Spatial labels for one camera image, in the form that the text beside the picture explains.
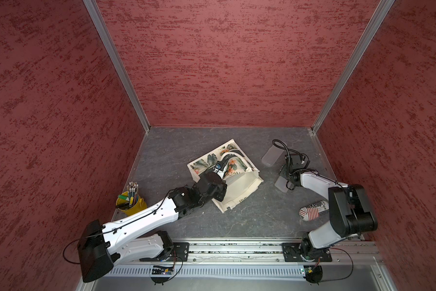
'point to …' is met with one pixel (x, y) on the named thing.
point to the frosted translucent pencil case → (272, 156)
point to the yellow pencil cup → (129, 202)
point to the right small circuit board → (309, 271)
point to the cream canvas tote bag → (241, 177)
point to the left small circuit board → (160, 270)
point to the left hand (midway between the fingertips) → (222, 185)
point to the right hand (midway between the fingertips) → (286, 174)
